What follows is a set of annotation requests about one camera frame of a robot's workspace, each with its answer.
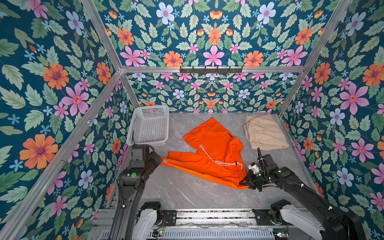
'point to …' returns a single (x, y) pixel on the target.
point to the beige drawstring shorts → (263, 133)
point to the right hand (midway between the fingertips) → (238, 182)
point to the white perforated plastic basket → (149, 125)
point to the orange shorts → (218, 159)
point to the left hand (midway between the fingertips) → (160, 153)
